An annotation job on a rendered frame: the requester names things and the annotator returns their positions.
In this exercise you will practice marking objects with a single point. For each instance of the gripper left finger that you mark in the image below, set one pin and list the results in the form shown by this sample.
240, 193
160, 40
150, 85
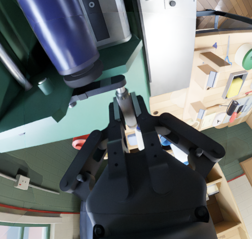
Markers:
116, 148

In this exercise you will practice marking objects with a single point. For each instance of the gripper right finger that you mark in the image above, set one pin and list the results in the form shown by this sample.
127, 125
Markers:
151, 136

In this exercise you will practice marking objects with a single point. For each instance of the green duplicator body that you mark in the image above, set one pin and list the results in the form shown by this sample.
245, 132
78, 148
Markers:
82, 121

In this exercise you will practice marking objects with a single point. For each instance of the dark grey bearing disc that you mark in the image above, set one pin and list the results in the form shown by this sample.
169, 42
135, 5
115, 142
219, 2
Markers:
86, 77

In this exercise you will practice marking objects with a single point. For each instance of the black hand roller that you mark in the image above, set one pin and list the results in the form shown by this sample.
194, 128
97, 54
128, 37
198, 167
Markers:
232, 107

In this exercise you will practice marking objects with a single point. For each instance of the wooden shelf unit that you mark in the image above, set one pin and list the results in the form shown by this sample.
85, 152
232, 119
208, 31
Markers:
226, 213

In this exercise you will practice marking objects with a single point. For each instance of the blue roller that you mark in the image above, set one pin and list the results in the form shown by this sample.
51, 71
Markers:
59, 26

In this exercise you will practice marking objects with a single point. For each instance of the white tube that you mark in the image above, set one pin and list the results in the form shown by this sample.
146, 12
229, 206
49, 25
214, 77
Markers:
140, 140

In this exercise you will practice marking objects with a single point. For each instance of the blue cup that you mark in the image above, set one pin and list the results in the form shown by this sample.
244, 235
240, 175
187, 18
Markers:
164, 141

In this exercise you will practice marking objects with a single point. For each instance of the cream paper sheet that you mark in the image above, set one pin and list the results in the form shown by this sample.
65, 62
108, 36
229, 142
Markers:
207, 121

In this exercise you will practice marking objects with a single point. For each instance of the beige pegboard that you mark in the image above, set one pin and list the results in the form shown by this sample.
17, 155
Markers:
220, 97

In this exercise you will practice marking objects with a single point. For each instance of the green peg with silver cap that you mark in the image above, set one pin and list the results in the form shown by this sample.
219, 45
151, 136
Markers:
45, 86

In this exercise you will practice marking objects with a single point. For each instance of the yellow sponge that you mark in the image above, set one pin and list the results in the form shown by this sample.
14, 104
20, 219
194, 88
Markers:
234, 87

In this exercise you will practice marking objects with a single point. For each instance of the grey tray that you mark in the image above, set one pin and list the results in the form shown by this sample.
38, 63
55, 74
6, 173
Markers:
230, 79

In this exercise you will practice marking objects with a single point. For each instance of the blue scissors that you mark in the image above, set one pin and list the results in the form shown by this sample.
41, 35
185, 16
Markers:
228, 54

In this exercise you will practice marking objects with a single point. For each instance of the white roll with green end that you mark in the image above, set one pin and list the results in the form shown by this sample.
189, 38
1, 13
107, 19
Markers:
245, 56

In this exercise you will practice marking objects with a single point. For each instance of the green framed window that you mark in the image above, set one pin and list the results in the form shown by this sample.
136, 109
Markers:
23, 231

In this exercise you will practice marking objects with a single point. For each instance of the steel rod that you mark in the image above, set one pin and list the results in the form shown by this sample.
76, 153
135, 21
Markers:
11, 65

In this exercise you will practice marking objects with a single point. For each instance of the grey panel with dark inset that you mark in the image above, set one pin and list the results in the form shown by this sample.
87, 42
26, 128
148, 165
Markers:
102, 12

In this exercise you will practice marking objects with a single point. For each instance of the grey round knob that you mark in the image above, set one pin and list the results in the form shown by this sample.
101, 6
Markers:
172, 3

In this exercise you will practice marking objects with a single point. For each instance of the wooden wall shelf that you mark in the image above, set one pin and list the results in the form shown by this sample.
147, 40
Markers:
197, 107
206, 73
214, 59

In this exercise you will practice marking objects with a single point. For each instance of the grey wall conduit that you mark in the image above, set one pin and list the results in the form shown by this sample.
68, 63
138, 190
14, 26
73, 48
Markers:
43, 189

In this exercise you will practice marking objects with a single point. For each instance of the white wall socket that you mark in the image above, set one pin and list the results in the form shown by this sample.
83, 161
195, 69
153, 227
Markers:
22, 182

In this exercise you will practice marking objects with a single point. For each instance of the dark blue metal frame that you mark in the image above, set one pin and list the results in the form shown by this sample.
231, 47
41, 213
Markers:
226, 14

